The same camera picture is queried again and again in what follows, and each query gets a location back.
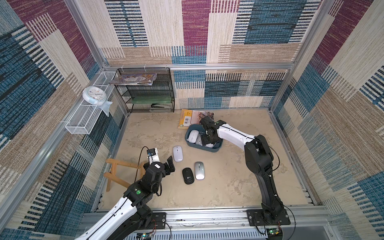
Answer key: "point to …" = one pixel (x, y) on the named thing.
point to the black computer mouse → (188, 176)
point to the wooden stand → (112, 176)
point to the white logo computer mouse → (211, 145)
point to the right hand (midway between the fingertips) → (208, 140)
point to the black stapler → (156, 105)
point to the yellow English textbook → (188, 117)
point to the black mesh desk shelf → (158, 97)
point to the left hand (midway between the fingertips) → (164, 157)
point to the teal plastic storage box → (217, 148)
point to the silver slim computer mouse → (199, 170)
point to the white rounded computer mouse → (193, 136)
